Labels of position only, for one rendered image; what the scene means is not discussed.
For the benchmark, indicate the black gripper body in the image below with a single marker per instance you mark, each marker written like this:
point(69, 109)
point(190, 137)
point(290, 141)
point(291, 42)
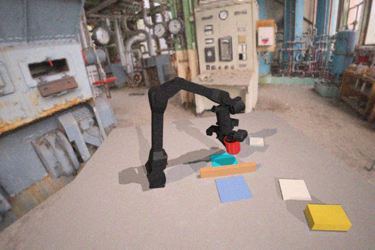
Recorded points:
point(224, 128)

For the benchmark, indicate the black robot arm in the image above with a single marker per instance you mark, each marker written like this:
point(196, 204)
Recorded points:
point(158, 98)

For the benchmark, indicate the yellow flat block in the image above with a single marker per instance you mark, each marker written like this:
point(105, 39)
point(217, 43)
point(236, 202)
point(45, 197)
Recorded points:
point(327, 217)

